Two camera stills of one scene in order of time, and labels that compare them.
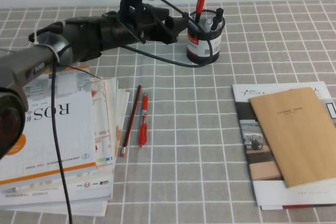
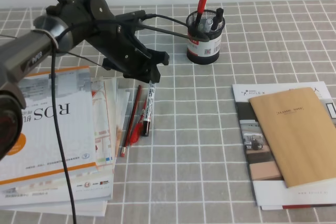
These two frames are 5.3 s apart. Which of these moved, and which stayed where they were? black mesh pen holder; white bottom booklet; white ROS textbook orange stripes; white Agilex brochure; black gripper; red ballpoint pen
Moved: black gripper; red ballpoint pen
Stayed: black mesh pen holder; white Agilex brochure; white ROS textbook orange stripes; white bottom booklet
